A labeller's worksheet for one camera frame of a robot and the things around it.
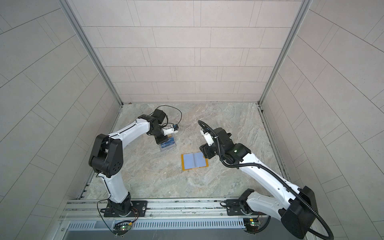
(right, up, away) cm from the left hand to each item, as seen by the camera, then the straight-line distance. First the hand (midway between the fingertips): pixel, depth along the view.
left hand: (169, 136), depth 92 cm
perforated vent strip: (+32, -37, -24) cm, 54 cm away
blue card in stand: (+1, -3, -1) cm, 3 cm away
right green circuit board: (+43, -37, -25) cm, 62 cm away
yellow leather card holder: (+16, -13, -5) cm, 21 cm away
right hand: (+21, -3, -16) cm, 26 cm away
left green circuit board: (-14, -36, -27) cm, 47 cm away
